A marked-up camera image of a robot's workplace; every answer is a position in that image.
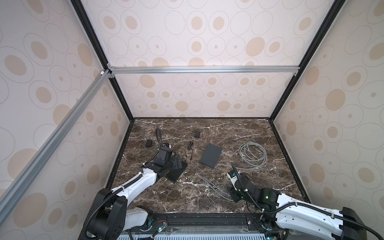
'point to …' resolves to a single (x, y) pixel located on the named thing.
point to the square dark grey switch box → (211, 155)
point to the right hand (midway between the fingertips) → (229, 187)
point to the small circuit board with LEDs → (160, 229)
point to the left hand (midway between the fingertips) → (179, 158)
